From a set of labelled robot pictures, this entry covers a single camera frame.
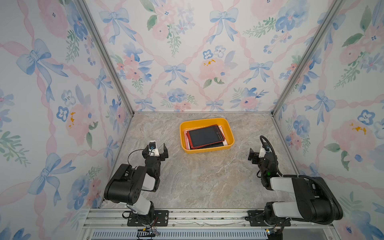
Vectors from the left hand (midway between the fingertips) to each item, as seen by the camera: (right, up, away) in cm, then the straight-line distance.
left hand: (157, 144), depth 89 cm
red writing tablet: (+30, +4, +15) cm, 34 cm away
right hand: (+62, +1, +4) cm, 62 cm away
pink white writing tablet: (+18, -3, +10) cm, 21 cm away
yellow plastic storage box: (+21, +12, +21) cm, 32 cm away
